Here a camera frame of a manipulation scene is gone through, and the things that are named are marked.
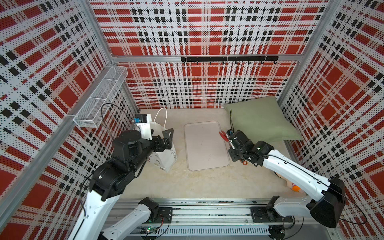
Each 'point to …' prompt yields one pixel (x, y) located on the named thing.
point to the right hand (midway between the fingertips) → (236, 150)
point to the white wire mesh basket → (93, 112)
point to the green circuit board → (149, 230)
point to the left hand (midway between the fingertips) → (166, 131)
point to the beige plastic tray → (205, 147)
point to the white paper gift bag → (166, 160)
